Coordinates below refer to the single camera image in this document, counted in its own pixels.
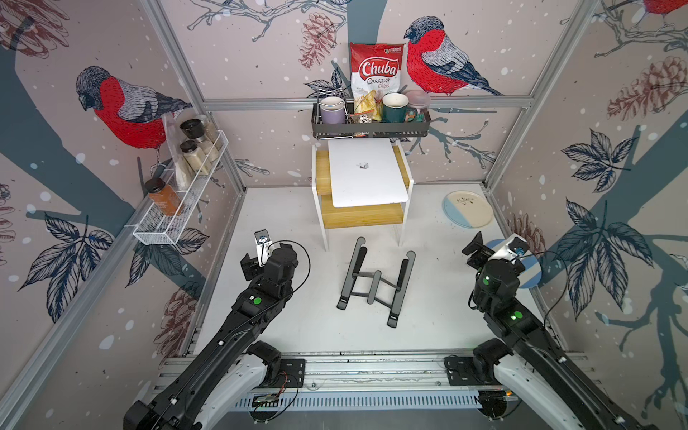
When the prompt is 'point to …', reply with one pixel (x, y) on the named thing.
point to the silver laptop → (365, 172)
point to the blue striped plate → (532, 273)
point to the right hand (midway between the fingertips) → (490, 238)
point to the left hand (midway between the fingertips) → (271, 244)
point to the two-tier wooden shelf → (360, 217)
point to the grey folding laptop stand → (371, 285)
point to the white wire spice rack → (165, 222)
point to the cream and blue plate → (468, 209)
